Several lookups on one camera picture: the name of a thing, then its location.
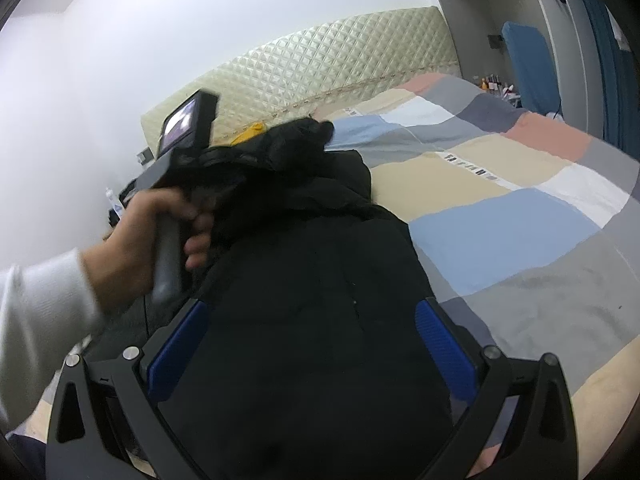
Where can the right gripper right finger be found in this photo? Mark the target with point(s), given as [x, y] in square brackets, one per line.
[540, 442]

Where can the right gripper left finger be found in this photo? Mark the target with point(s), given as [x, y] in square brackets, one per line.
[81, 438]

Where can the black puffer jacket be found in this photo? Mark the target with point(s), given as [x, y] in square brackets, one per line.
[310, 366]

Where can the white sleeved left forearm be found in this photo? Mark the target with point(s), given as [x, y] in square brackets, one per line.
[46, 310]

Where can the person's left hand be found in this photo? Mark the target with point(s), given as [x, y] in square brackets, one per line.
[120, 269]

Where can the yellow pillow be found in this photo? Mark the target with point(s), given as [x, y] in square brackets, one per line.
[249, 133]

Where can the white spray bottle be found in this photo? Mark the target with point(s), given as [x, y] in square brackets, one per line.
[116, 205]

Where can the cream quilted headboard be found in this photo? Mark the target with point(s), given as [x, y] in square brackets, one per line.
[344, 61]

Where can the patchwork colour duvet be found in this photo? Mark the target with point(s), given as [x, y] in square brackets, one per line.
[526, 228]

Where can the small items on desk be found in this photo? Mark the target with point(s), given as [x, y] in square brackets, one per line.
[493, 85]

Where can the grey wardrobe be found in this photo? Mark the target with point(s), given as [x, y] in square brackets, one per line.
[566, 28]

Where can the blue chair back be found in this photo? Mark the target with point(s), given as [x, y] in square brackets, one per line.
[533, 68]

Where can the blue curtain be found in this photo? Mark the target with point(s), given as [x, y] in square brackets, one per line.
[620, 82]

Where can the grey wall socket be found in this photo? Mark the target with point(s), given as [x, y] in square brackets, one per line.
[145, 157]

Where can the black wall plug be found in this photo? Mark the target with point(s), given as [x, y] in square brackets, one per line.
[495, 42]

